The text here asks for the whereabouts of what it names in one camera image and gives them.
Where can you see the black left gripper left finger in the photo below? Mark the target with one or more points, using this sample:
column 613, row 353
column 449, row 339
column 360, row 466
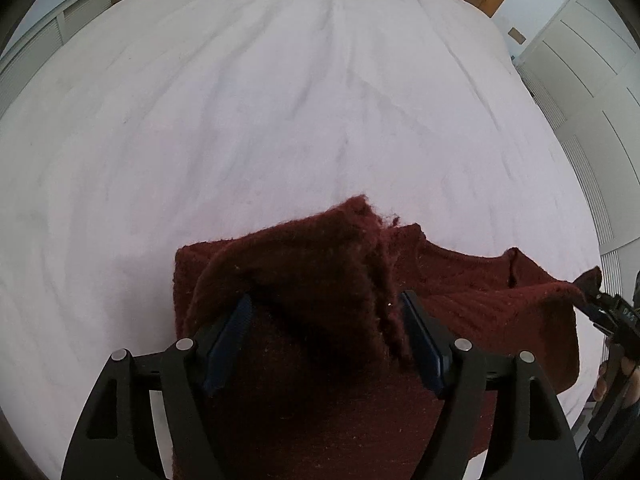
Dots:
column 115, row 438

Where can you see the dark red knitted sweater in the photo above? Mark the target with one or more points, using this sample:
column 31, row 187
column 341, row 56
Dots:
column 325, row 385

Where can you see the white louvered wardrobe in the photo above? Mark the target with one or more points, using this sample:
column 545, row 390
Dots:
column 583, row 72

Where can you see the white bed sheet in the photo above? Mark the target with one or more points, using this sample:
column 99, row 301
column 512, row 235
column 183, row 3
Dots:
column 167, row 122

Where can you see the white low cabinet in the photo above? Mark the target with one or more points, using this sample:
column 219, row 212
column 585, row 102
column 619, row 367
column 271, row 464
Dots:
column 47, row 30

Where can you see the wall socket plate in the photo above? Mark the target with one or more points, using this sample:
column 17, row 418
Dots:
column 517, row 36

